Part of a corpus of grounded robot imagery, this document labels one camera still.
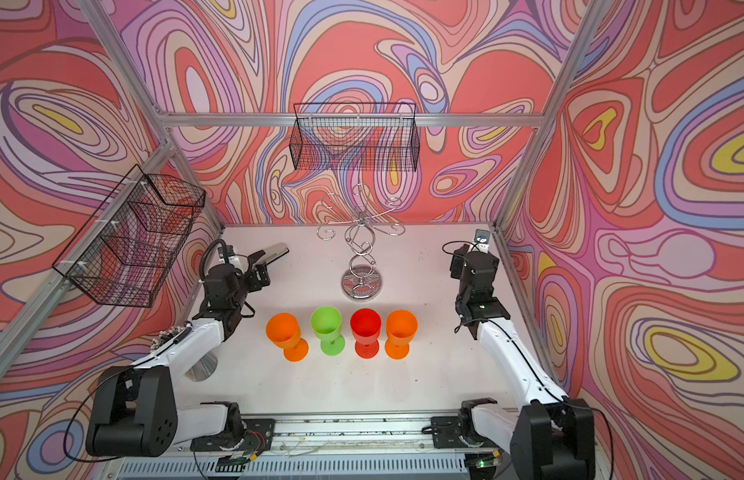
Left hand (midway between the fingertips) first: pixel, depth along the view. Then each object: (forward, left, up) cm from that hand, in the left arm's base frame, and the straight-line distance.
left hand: (252, 263), depth 88 cm
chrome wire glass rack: (+3, -32, -14) cm, 35 cm away
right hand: (-3, -64, +6) cm, 65 cm away
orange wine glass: (-18, -44, -6) cm, 48 cm away
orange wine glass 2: (-19, -11, -7) cm, 23 cm away
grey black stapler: (+17, +1, -15) cm, 22 cm away
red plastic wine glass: (-19, -34, -3) cm, 39 cm away
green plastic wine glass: (-16, -23, -8) cm, 29 cm away
